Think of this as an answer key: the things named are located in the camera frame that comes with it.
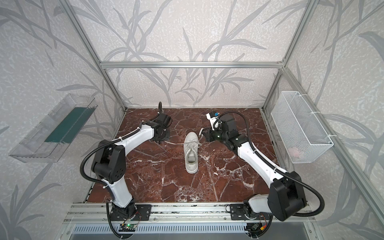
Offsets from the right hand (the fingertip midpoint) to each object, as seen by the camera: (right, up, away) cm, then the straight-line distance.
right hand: (202, 126), depth 80 cm
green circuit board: (-36, -49, -8) cm, 61 cm away
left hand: (-23, -4, +15) cm, 28 cm away
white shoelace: (-6, -11, +11) cm, 17 cm away
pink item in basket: (+45, -12, -7) cm, 47 cm away
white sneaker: (-6, -20, 0) cm, 21 cm away
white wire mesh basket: (+42, -4, -19) cm, 46 cm away
